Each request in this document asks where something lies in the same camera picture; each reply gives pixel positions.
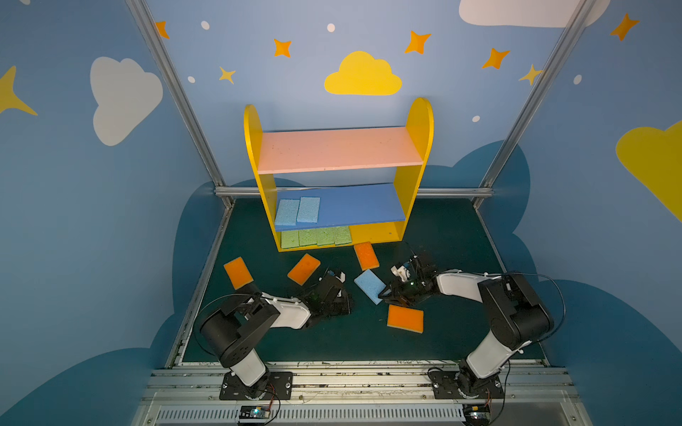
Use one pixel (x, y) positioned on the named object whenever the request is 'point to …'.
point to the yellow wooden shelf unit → (376, 213)
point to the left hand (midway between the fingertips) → (357, 301)
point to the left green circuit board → (254, 414)
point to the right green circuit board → (477, 414)
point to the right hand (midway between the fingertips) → (384, 295)
